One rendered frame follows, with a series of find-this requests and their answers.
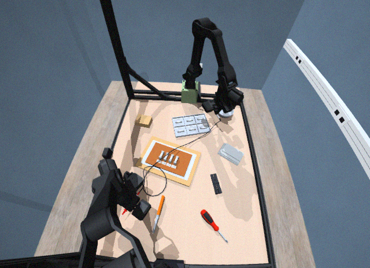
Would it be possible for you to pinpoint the tan rectangular block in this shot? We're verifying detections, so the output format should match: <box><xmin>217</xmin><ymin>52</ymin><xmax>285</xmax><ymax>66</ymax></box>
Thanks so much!
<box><xmin>135</xmin><ymin>114</ymin><xmax>153</xmax><ymax>128</ymax></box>

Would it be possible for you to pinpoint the grey round shallow dish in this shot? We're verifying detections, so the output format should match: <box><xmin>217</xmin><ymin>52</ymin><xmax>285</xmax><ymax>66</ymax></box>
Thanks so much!
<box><xmin>219</xmin><ymin>110</ymin><xmax>234</xmax><ymax>118</ymax></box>

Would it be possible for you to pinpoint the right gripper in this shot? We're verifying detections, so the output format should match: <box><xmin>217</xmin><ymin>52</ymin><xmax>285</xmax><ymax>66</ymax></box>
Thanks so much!
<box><xmin>119</xmin><ymin>188</ymin><xmax>151</xmax><ymax>221</ymax></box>

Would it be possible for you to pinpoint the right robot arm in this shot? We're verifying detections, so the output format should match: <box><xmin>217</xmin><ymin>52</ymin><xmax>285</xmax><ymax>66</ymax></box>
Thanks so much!
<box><xmin>78</xmin><ymin>159</ymin><xmax>152</xmax><ymax>268</ymax></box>

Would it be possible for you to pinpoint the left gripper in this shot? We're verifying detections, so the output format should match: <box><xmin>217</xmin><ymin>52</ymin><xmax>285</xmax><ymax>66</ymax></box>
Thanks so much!
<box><xmin>202</xmin><ymin>92</ymin><xmax>227</xmax><ymax>115</ymax></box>

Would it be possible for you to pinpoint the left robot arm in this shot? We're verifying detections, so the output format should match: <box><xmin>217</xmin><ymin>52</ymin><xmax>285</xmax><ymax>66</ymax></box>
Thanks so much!
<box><xmin>182</xmin><ymin>17</ymin><xmax>244</xmax><ymax>113</ymax></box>

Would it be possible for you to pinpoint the red and black screwdriver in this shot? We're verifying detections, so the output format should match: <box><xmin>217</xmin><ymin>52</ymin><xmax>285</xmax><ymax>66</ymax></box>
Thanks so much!
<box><xmin>201</xmin><ymin>210</ymin><xmax>227</xmax><ymax>241</ymax></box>

